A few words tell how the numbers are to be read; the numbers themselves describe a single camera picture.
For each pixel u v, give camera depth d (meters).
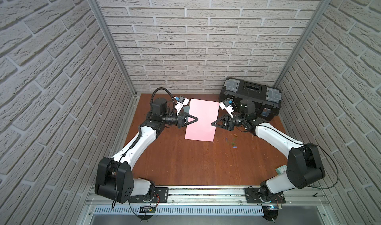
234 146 0.92
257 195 0.74
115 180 0.41
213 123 0.72
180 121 0.64
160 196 0.73
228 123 0.69
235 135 0.95
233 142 0.92
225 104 0.69
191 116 0.69
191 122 0.70
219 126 0.71
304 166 0.44
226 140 0.94
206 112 0.69
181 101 0.66
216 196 0.76
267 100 0.94
